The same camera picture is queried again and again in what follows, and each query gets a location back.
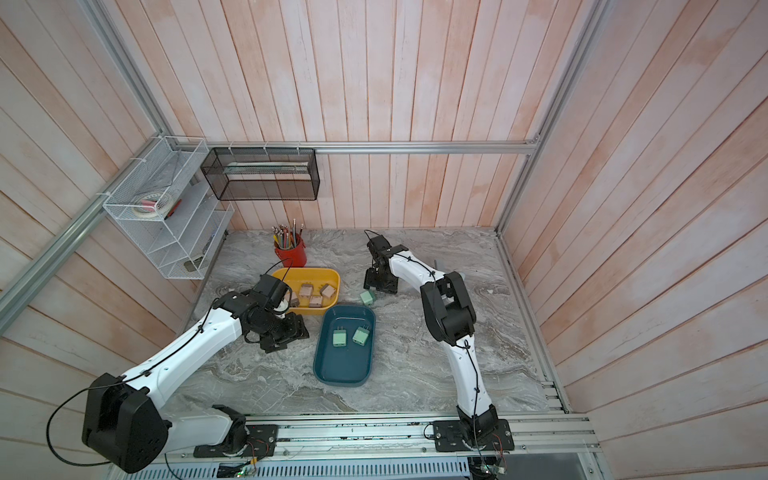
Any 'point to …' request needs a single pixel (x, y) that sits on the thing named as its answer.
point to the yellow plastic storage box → (318, 277)
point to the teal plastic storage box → (344, 352)
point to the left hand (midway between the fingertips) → (299, 343)
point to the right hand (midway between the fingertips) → (374, 287)
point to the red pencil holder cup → (293, 257)
